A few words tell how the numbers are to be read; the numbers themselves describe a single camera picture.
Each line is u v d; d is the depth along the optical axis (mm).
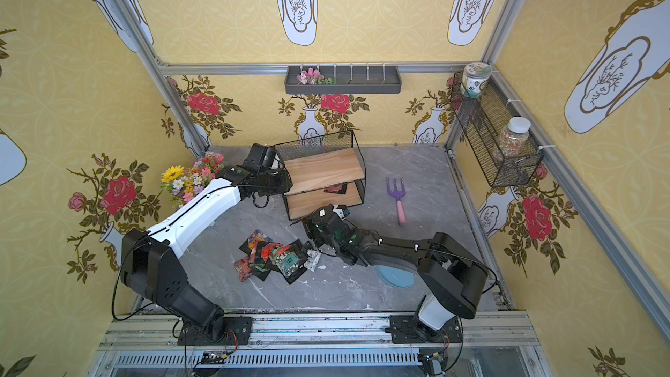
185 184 873
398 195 1037
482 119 976
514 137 652
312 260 857
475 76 837
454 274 437
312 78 875
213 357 732
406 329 735
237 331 736
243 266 857
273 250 882
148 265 434
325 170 952
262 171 646
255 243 905
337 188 1029
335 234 633
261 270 834
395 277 836
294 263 854
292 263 854
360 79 924
